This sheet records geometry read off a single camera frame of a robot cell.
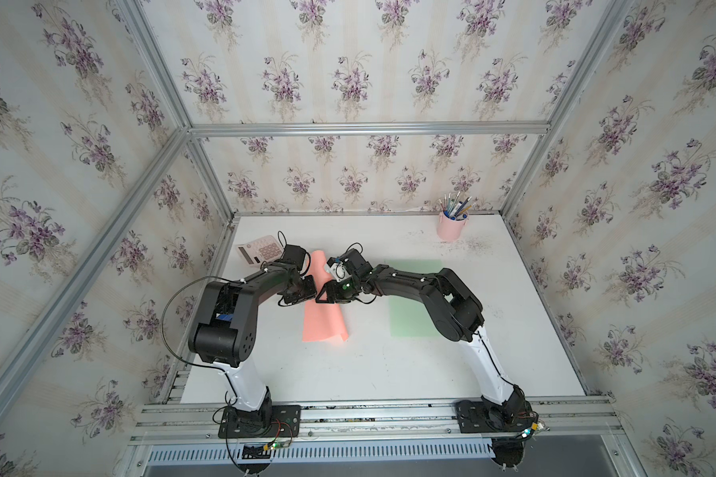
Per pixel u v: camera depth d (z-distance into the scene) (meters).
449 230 1.10
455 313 0.57
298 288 0.80
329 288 0.86
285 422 0.72
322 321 0.90
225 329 0.48
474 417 0.73
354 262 0.81
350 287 0.84
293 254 0.80
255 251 1.04
